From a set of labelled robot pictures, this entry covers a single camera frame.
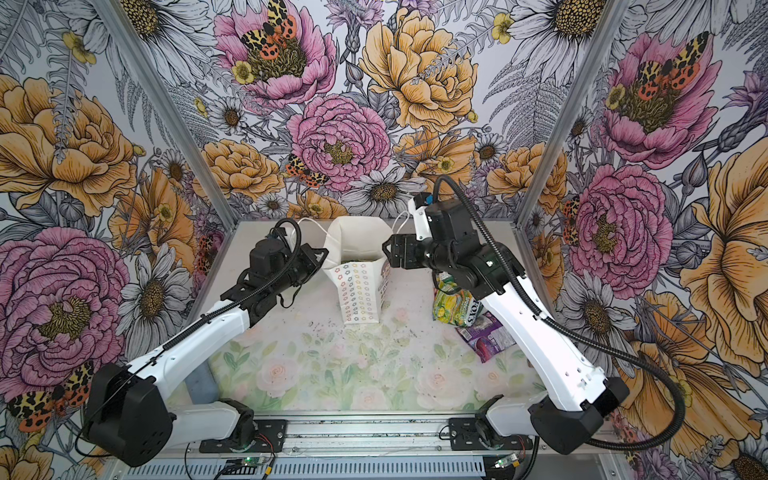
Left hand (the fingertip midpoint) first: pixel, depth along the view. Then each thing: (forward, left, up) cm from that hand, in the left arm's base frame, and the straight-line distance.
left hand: (330, 258), depth 81 cm
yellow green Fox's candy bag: (-4, -35, -19) cm, 40 cm away
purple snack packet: (-14, -43, -19) cm, 49 cm away
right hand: (-9, -18, +12) cm, 23 cm away
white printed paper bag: (+11, -6, -12) cm, 17 cm away
